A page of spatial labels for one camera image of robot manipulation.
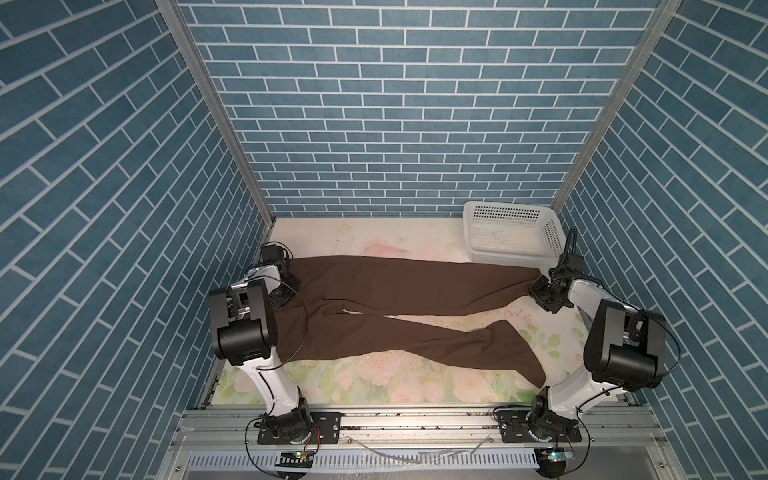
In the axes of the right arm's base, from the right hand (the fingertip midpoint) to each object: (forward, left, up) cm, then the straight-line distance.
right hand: (532, 289), depth 96 cm
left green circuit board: (-50, +65, -6) cm, 82 cm away
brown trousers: (-11, +60, +1) cm, 61 cm away
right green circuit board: (-45, +2, -6) cm, 45 cm away
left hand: (-5, +79, -1) cm, 79 cm away
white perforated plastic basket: (+28, +2, -3) cm, 28 cm away
